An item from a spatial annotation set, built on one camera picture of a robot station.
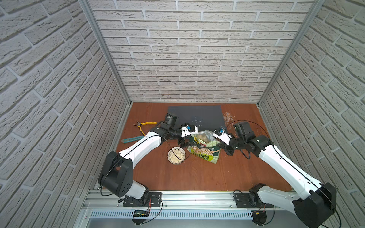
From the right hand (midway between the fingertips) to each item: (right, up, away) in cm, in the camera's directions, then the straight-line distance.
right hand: (216, 144), depth 77 cm
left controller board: (-41, -35, -5) cm, 54 cm away
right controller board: (+20, -35, -8) cm, 41 cm away
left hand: (-13, +7, +3) cm, 15 cm away
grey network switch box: (0, +14, +27) cm, 31 cm away
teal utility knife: (-60, -2, +21) cm, 64 cm away
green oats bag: (-7, 0, -2) cm, 7 cm away
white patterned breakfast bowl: (-21, -7, +11) cm, 25 cm away
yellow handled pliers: (-49, +10, +26) cm, 57 cm away
